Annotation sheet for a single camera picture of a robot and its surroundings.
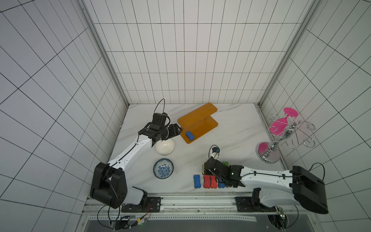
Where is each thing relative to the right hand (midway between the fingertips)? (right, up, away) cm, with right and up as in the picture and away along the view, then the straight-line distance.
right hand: (199, 166), depth 82 cm
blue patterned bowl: (-21, -2, +3) cm, 22 cm away
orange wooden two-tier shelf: (0, +25, +11) cm, 27 cm away
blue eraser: (-1, -8, -2) cm, 8 cm away
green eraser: (+17, +1, +4) cm, 18 cm away
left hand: (-13, +19, +2) cm, 23 cm away
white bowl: (-21, +9, +9) cm, 25 cm away
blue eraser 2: (-5, +16, +16) cm, 23 cm away
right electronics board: (+39, -22, -12) cm, 47 cm away
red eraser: (+4, -7, -3) cm, 9 cm away
